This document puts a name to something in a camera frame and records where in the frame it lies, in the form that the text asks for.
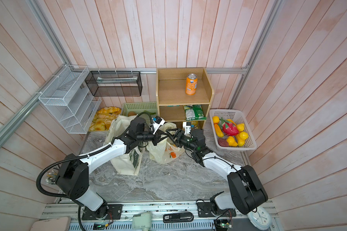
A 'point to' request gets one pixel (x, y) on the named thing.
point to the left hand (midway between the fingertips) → (168, 137)
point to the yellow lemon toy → (243, 135)
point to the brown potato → (131, 113)
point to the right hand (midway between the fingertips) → (166, 133)
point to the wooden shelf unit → (177, 87)
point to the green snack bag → (193, 112)
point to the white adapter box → (142, 221)
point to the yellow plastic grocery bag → (165, 152)
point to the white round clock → (261, 219)
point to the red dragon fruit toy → (229, 128)
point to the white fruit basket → (238, 118)
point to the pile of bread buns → (103, 117)
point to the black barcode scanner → (186, 216)
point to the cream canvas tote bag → (128, 164)
